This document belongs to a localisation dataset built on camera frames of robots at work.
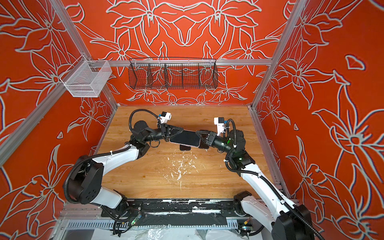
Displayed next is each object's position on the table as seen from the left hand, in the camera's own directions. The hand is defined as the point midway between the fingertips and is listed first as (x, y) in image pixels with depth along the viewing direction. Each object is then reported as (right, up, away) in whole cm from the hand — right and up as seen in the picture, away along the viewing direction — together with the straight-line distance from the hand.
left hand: (182, 131), depth 69 cm
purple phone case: (+2, -3, 0) cm, 4 cm away
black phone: (-1, -13, +26) cm, 29 cm away
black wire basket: (-11, +38, +32) cm, 51 cm away
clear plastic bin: (-62, +32, +24) cm, 74 cm away
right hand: (+5, -2, -1) cm, 6 cm away
